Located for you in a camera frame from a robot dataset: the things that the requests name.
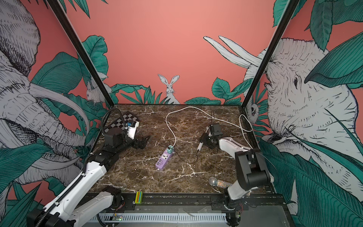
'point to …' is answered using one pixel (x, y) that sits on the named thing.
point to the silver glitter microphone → (213, 181)
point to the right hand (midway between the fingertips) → (201, 137)
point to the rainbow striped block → (139, 197)
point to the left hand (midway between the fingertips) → (144, 131)
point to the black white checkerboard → (119, 123)
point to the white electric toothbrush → (201, 144)
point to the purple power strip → (164, 159)
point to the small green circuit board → (117, 217)
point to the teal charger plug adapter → (170, 151)
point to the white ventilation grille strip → (163, 217)
